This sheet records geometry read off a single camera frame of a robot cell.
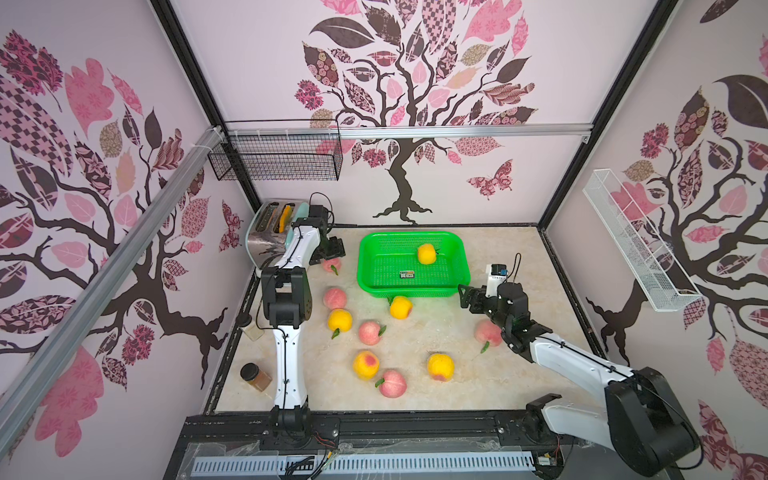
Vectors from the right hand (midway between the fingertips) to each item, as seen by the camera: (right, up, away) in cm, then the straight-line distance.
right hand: (469, 289), depth 87 cm
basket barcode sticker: (-18, +3, +19) cm, 26 cm away
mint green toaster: (-65, +19, +11) cm, 68 cm away
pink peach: (-44, +7, +16) cm, 48 cm away
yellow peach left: (-39, -10, +2) cm, 41 cm away
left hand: (-46, +9, +16) cm, 49 cm away
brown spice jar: (-58, -21, -13) cm, 63 cm away
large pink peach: (-41, -3, +5) cm, 42 cm away
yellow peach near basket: (-20, -6, +5) cm, 22 cm away
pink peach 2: (-30, -12, -2) cm, 32 cm away
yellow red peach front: (-30, -20, -8) cm, 37 cm away
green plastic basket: (-25, +7, +22) cm, 34 cm away
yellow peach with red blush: (-10, +10, +18) cm, 23 cm away
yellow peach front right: (-10, -20, -8) cm, 24 cm away
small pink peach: (+5, -12, -3) cm, 14 cm away
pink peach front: (-23, -24, -11) cm, 35 cm away
